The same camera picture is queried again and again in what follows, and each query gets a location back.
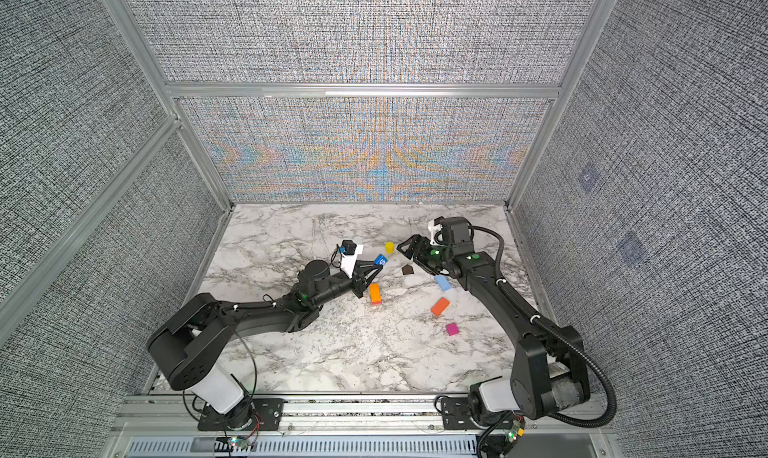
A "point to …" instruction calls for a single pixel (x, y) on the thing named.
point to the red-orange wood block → (439, 306)
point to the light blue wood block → (443, 283)
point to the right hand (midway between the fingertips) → (405, 250)
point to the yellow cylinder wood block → (389, 247)
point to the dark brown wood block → (407, 269)
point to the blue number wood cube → (380, 259)
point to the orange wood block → (375, 292)
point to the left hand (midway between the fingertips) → (380, 267)
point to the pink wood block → (377, 303)
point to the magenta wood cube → (452, 329)
